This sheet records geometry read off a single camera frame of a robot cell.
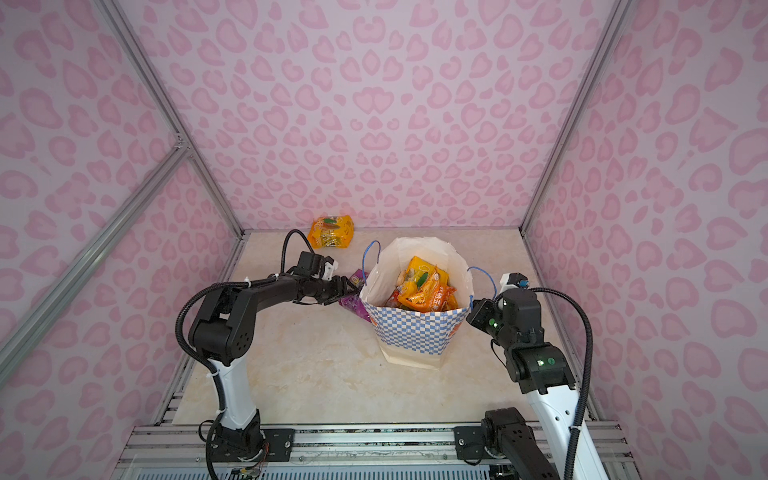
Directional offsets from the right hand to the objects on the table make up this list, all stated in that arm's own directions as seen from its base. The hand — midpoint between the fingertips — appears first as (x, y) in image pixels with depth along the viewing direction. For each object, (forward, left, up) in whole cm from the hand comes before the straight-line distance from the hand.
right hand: (470, 300), depth 71 cm
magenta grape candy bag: (+9, +31, -19) cm, 37 cm away
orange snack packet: (+6, +9, -7) cm, 12 cm away
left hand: (+16, +33, -21) cm, 42 cm away
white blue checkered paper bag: (-6, +14, -9) cm, 18 cm away
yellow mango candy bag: (+12, +12, -8) cm, 19 cm away
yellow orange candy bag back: (+41, +44, -19) cm, 63 cm away
